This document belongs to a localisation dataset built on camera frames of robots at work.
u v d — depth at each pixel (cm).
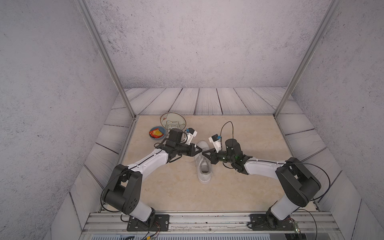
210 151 80
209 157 81
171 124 99
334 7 70
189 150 76
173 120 101
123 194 43
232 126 114
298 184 46
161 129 106
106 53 86
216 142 77
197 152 82
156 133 106
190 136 79
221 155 77
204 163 87
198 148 82
